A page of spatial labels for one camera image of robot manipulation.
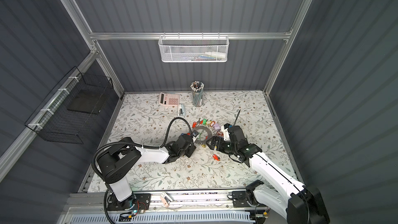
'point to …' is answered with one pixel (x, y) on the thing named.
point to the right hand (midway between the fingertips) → (214, 145)
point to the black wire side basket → (69, 113)
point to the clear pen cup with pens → (197, 87)
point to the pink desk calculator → (169, 99)
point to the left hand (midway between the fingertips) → (193, 143)
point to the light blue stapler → (181, 110)
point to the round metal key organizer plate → (210, 133)
